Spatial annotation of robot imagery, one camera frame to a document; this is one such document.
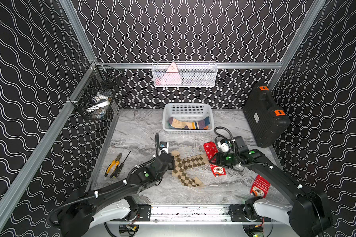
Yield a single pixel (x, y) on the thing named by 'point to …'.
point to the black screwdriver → (120, 167)
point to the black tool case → (264, 120)
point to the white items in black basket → (100, 103)
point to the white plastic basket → (188, 118)
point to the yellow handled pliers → (116, 160)
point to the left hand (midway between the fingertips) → (171, 153)
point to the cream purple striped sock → (177, 123)
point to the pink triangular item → (172, 76)
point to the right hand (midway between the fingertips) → (211, 161)
